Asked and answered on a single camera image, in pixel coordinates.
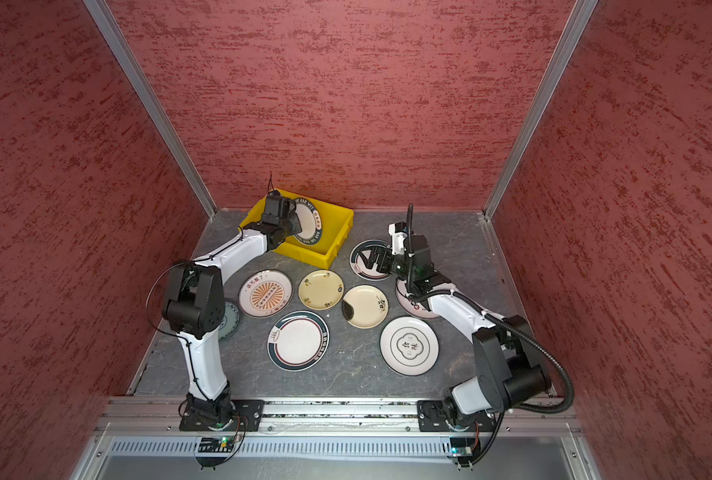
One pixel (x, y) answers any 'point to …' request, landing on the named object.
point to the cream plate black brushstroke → (365, 306)
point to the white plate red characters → (412, 307)
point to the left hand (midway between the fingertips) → (293, 224)
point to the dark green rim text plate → (310, 222)
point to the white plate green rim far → (370, 260)
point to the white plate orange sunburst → (265, 293)
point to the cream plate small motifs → (320, 289)
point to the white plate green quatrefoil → (409, 346)
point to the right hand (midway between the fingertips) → (367, 257)
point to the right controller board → (461, 446)
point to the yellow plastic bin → (336, 221)
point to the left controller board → (215, 445)
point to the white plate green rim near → (298, 340)
